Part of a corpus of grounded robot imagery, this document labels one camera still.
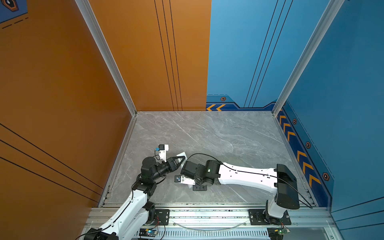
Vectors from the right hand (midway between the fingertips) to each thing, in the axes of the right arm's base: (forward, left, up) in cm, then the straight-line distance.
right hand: (193, 179), depth 76 cm
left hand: (+8, +4, +7) cm, 11 cm away
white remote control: (+10, +5, +7) cm, 14 cm away
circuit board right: (-21, -40, -13) cm, 47 cm away
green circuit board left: (-21, +22, -11) cm, 33 cm away
